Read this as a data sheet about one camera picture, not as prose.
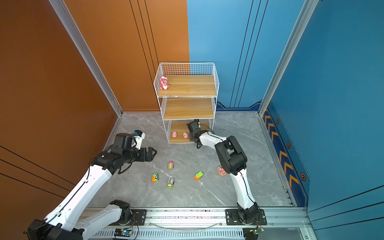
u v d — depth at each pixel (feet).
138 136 2.24
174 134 3.36
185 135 3.34
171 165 2.92
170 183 2.70
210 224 2.37
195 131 2.66
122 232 2.32
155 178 2.78
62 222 1.25
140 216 2.43
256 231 2.28
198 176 2.78
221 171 2.82
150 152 2.28
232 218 2.38
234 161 1.86
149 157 2.26
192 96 2.38
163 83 2.37
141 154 2.22
